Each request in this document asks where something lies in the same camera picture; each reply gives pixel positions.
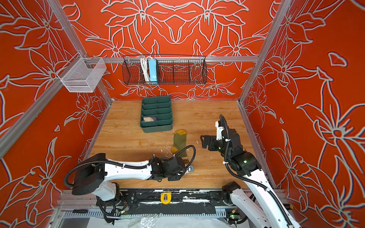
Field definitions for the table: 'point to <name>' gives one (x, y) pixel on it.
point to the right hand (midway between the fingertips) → (206, 136)
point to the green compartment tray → (156, 114)
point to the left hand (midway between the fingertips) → (181, 167)
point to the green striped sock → (180, 144)
